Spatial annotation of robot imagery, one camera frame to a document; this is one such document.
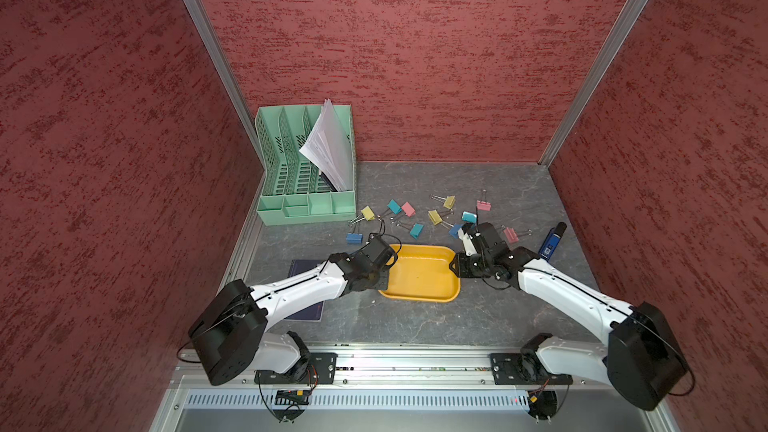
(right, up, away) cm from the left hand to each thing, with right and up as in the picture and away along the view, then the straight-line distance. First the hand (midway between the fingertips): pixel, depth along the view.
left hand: (378, 281), depth 85 cm
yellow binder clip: (-5, +18, +19) cm, 26 cm away
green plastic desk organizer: (-34, +27, +28) cm, 52 cm away
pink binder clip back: (+38, +21, +23) cm, 49 cm away
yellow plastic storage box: (+13, +1, +5) cm, 15 cm away
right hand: (+22, +3, 0) cm, 22 cm away
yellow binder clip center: (+19, +17, +18) cm, 31 cm away
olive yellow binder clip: (+25, +22, +22) cm, 40 cm away
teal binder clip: (+4, +21, +22) cm, 30 cm away
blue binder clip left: (-9, +10, +13) cm, 18 cm away
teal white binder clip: (+32, +17, +19) cm, 40 cm away
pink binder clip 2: (+45, +11, +14) cm, 48 cm away
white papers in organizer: (-17, +40, +9) cm, 45 cm away
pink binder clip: (+10, +20, +21) cm, 30 cm away
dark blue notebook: (-18, -8, -4) cm, 20 cm away
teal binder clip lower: (+12, +13, +15) cm, 23 cm away
